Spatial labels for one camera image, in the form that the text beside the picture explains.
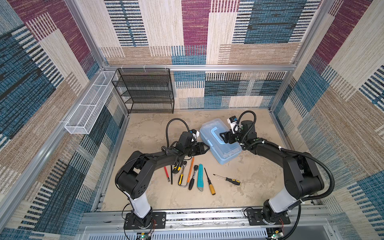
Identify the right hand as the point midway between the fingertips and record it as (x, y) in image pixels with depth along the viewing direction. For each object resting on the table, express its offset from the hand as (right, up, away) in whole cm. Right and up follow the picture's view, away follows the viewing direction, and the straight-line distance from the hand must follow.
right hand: (225, 136), depth 94 cm
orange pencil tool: (-22, -22, -5) cm, 32 cm away
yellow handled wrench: (-27, -22, -7) cm, 35 cm away
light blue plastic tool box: (-10, +3, -2) cm, 10 cm away
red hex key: (-35, -22, -6) cm, 42 cm away
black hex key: (-33, -22, -5) cm, 40 cm away
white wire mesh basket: (-72, +8, -24) cm, 76 cm away
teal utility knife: (-16, -25, -9) cm, 31 cm away
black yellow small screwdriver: (+4, -25, -11) cm, 27 cm away
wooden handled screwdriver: (-9, -29, -13) cm, 33 cm away
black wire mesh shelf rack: (-55, +32, +17) cm, 66 cm away
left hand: (-11, -6, -5) cm, 14 cm away
